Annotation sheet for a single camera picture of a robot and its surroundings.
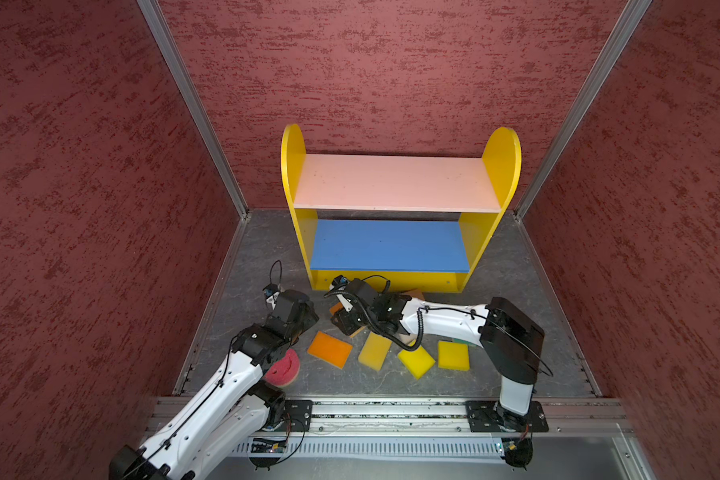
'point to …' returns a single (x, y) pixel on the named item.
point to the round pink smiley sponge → (284, 372)
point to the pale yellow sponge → (375, 350)
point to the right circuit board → (517, 449)
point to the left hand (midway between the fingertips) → (308, 317)
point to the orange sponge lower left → (330, 349)
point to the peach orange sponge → (414, 293)
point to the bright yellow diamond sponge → (418, 361)
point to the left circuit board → (268, 445)
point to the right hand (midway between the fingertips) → (337, 322)
